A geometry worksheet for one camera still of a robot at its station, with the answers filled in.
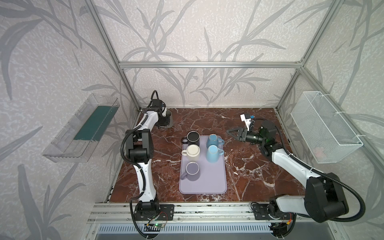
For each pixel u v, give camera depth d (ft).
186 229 2.53
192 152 2.85
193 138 3.02
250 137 2.28
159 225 2.31
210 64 3.21
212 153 2.82
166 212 2.39
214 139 2.94
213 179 2.78
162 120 2.92
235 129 2.36
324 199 1.36
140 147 1.86
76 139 2.10
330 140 2.00
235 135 2.32
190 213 2.46
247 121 2.42
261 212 2.38
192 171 2.58
